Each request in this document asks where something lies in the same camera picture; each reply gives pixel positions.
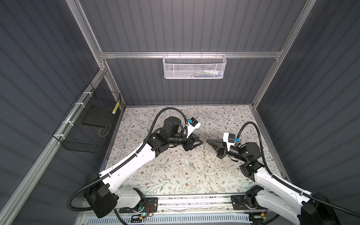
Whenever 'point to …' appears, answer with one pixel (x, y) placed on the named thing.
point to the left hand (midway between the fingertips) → (200, 139)
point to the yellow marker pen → (116, 107)
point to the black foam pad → (99, 115)
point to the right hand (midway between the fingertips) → (209, 142)
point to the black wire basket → (86, 126)
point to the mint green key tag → (186, 162)
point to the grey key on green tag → (191, 164)
